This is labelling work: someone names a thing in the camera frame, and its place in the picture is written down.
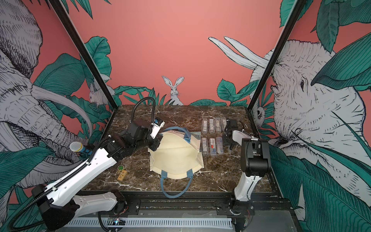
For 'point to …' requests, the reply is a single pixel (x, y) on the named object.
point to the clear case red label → (212, 146)
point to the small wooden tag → (121, 175)
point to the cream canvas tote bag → (178, 156)
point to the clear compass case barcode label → (204, 125)
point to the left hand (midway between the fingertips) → (161, 134)
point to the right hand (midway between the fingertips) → (228, 138)
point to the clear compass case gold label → (211, 125)
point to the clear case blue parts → (223, 122)
